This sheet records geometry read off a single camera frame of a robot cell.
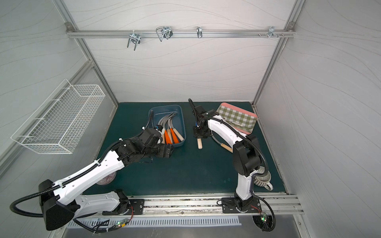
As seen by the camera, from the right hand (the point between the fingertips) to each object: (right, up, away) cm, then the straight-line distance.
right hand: (197, 135), depth 89 cm
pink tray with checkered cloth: (+35, +8, +20) cm, 41 cm away
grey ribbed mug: (+33, -21, -15) cm, 42 cm away
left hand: (-17, -5, -14) cm, 22 cm away
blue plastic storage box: (-28, +15, +23) cm, 39 cm away
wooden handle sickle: (+1, -5, -5) cm, 7 cm away
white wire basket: (-66, +8, -21) cm, 70 cm away
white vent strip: (-48, -41, -17) cm, 66 cm away
